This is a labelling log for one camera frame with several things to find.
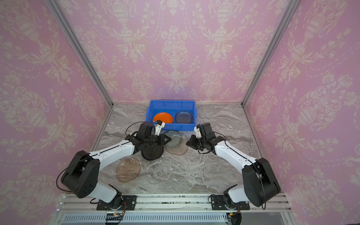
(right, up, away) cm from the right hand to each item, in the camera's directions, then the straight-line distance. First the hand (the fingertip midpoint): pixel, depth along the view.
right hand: (186, 143), depth 84 cm
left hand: (-9, +2, 0) cm, 9 cm away
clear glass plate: (-17, -18, +1) cm, 25 cm away
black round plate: (-23, -7, +7) cm, 25 cm away
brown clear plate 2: (-36, -16, +1) cm, 40 cm away
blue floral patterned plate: (-6, +2, +12) cm, 14 cm away
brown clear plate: (-6, -4, +12) cm, 14 cm away
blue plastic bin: (-10, +24, +31) cm, 41 cm away
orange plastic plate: (-16, +16, +23) cm, 32 cm away
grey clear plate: (-2, +16, +26) cm, 30 cm away
